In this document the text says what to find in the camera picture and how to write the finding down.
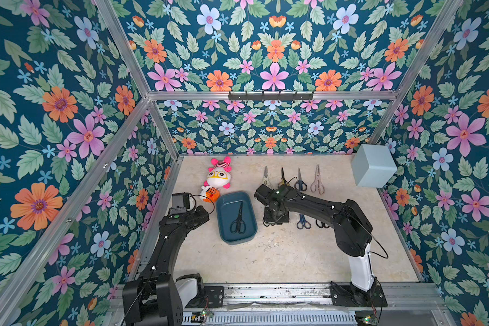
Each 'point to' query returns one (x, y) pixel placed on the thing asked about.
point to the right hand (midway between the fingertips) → (271, 221)
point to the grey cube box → (373, 166)
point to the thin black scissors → (238, 225)
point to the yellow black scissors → (283, 181)
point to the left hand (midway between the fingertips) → (208, 212)
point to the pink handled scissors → (318, 184)
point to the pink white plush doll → (218, 176)
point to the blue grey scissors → (303, 222)
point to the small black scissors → (300, 185)
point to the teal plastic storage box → (237, 216)
